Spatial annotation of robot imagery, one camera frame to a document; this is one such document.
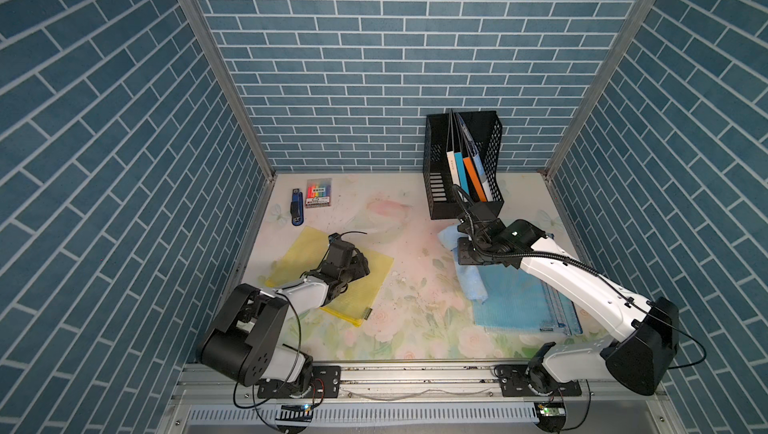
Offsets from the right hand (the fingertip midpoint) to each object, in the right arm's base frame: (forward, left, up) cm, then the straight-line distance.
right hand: (464, 254), depth 80 cm
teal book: (+26, 0, +5) cm, 27 cm away
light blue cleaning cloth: (+4, +4, +1) cm, 6 cm away
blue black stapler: (+21, +56, -12) cm, 61 cm away
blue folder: (+27, -3, +12) cm, 30 cm away
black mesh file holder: (+48, -10, +4) cm, 50 cm away
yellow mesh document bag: (+7, +49, -17) cm, 53 cm away
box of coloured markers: (+30, +51, -13) cm, 61 cm away
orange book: (+26, -4, +3) cm, 26 cm away
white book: (+25, +3, +7) cm, 26 cm away
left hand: (+2, +28, -14) cm, 31 cm away
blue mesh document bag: (-5, -17, -14) cm, 23 cm away
